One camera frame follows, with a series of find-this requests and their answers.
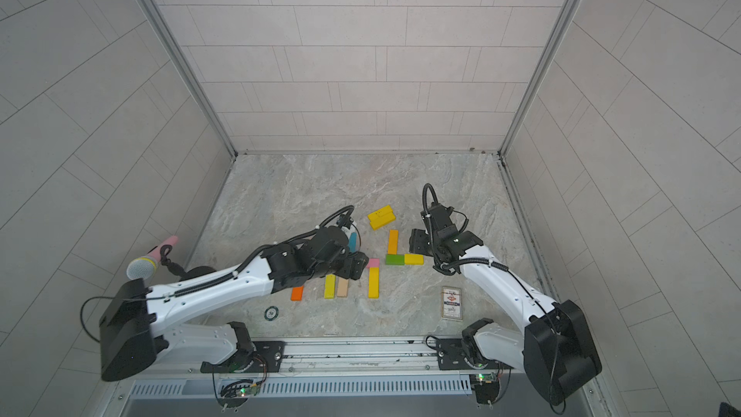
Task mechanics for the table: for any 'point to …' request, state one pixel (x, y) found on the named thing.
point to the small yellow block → (414, 259)
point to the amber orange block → (393, 242)
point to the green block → (395, 259)
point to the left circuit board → (237, 392)
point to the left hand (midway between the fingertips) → (363, 257)
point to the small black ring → (271, 313)
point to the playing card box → (452, 303)
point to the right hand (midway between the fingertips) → (416, 241)
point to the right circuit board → (486, 387)
